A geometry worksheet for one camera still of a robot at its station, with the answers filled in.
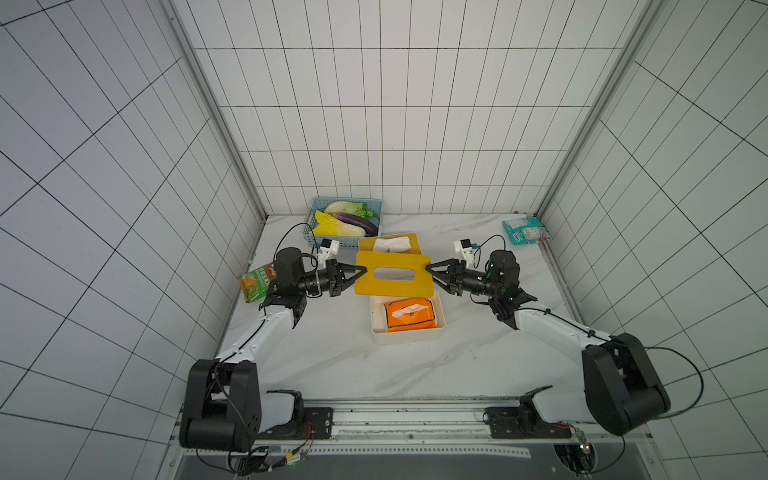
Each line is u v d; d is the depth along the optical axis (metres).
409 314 0.83
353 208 1.12
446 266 0.73
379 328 0.90
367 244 0.98
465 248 0.77
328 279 0.69
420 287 0.77
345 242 1.06
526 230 1.10
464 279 0.71
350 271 0.74
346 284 0.71
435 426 0.74
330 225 1.05
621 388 0.42
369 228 1.10
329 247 0.76
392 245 0.92
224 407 0.40
